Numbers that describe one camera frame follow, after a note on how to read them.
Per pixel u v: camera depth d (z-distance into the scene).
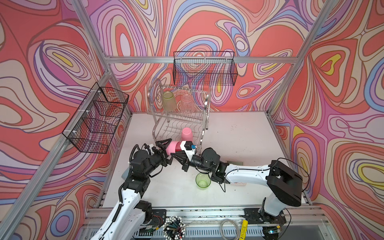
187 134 0.89
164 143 0.68
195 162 0.64
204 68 0.96
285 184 0.45
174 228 0.60
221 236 0.69
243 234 0.68
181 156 0.66
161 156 0.65
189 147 0.59
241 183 0.84
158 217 0.73
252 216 0.74
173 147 0.68
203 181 0.84
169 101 0.81
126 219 0.47
